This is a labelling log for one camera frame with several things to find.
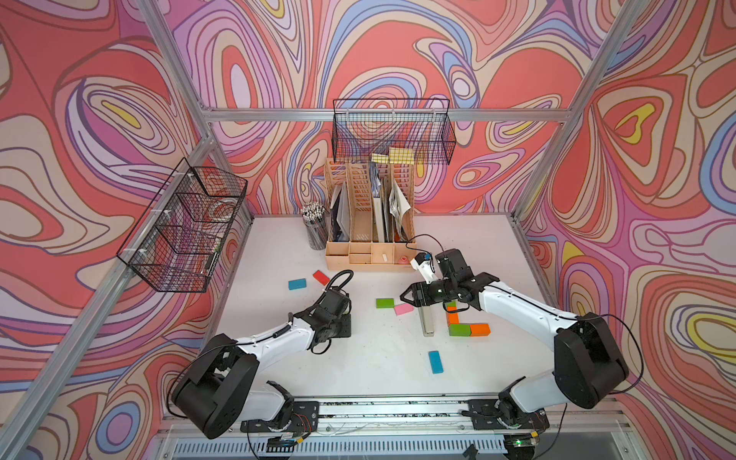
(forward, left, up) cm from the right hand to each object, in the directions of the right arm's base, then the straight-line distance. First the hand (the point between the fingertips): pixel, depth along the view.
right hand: (410, 303), depth 84 cm
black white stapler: (-1, -6, -7) cm, 9 cm away
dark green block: (-5, -16, -9) cm, 19 cm away
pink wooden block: (+3, +1, -9) cm, 9 cm away
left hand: (-3, +19, -9) cm, 21 cm away
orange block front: (-1, -15, -10) cm, 18 cm away
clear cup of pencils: (+29, +30, +9) cm, 42 cm away
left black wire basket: (+9, +62, +21) cm, 66 cm away
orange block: (-6, -22, -8) cm, 24 cm away
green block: (+5, +7, -9) cm, 12 cm away
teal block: (+15, +38, -10) cm, 42 cm away
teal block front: (-14, -7, -10) cm, 19 cm away
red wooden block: (+16, +30, -9) cm, 35 cm away
